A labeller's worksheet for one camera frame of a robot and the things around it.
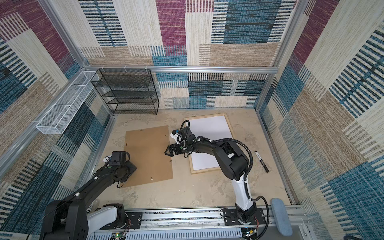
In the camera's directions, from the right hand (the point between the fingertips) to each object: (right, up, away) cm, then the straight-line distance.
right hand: (172, 153), depth 93 cm
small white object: (-34, -2, -12) cm, 36 cm away
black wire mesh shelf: (-35, +42, +18) cm, 58 cm away
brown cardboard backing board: (-19, +2, +11) cm, 22 cm away
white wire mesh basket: (-51, +19, -23) cm, 59 cm away
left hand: (-22, -8, -3) cm, 23 cm away
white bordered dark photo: (+26, +15, +16) cm, 34 cm away
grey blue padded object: (+55, -26, -22) cm, 64 cm away
